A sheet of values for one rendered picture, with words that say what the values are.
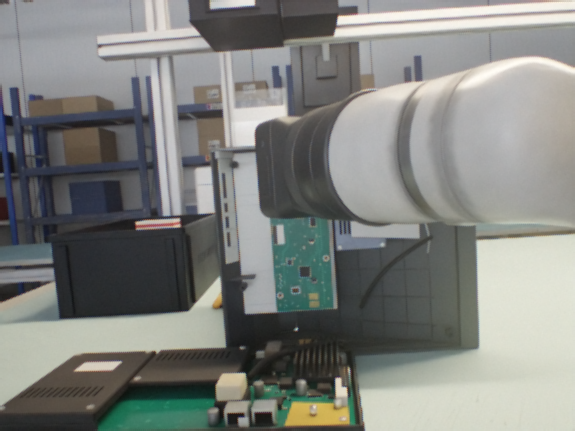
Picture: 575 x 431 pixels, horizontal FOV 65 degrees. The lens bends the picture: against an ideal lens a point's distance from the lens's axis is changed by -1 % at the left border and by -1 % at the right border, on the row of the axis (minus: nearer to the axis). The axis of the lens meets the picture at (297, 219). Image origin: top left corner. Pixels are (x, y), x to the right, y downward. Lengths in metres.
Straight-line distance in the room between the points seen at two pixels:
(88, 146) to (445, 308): 4.18
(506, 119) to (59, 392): 0.35
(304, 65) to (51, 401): 2.05
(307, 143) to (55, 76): 5.02
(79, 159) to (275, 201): 4.22
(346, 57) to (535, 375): 2.02
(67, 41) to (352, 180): 5.08
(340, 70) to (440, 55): 2.62
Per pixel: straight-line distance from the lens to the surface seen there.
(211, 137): 4.14
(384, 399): 0.38
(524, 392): 0.41
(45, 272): 2.06
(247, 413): 0.33
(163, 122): 1.14
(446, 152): 0.19
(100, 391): 0.39
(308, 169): 0.26
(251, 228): 0.45
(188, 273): 0.67
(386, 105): 0.23
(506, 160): 0.18
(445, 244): 0.46
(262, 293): 0.46
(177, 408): 0.37
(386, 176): 0.22
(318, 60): 2.25
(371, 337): 0.50
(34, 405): 0.39
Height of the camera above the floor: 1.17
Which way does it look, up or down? 5 degrees down
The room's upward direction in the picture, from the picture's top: 4 degrees counter-clockwise
